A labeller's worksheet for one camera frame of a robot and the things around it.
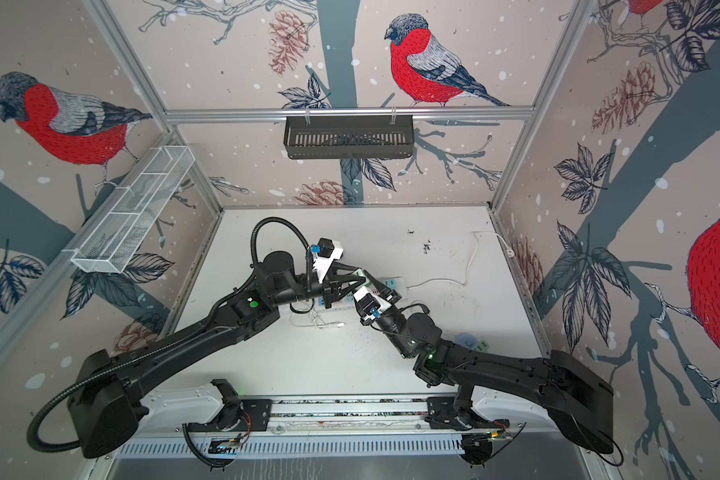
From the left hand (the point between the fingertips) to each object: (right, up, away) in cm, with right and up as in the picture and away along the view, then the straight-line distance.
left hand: (360, 278), depth 65 cm
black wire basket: (-17, +45, +42) cm, 64 cm away
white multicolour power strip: (-2, -5, -1) cm, 5 cm away
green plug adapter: (+1, -1, +2) cm, 2 cm away
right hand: (-1, -1, +4) cm, 4 cm away
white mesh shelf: (-61, +10, +8) cm, 62 cm away
